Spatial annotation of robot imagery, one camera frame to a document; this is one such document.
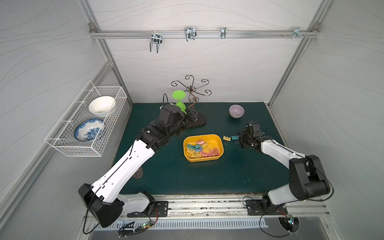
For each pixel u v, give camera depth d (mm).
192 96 895
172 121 504
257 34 1778
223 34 781
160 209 737
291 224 706
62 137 572
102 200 373
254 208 735
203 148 955
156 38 782
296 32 764
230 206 755
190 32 758
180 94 807
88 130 650
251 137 718
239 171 861
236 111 1132
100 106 733
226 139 986
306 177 442
